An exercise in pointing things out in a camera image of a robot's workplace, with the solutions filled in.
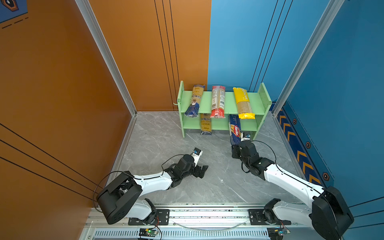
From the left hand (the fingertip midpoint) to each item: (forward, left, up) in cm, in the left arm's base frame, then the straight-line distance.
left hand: (201, 162), depth 86 cm
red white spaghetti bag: (+27, -9, +25) cm, 38 cm away
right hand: (+7, -18, +7) cm, 21 cm away
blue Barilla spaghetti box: (+15, -19, +12) cm, 27 cm away
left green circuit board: (-33, +26, -8) cm, 43 cm away
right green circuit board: (-33, -35, -6) cm, 49 cm away
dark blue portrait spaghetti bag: (+21, -3, +10) cm, 23 cm away
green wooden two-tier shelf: (+31, -35, +20) cm, 51 cm away
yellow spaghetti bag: (+18, -23, +24) cm, 38 cm away
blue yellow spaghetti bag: (+18, +5, +25) cm, 31 cm away
